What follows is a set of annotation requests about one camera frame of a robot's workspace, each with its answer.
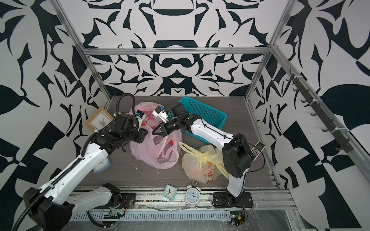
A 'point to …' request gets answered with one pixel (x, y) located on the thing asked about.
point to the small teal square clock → (169, 192)
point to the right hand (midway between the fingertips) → (153, 131)
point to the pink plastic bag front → (162, 152)
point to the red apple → (171, 142)
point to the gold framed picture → (99, 120)
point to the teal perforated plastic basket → (214, 116)
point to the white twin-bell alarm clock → (192, 195)
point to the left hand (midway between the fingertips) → (141, 127)
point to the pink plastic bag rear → (150, 122)
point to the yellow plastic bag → (205, 165)
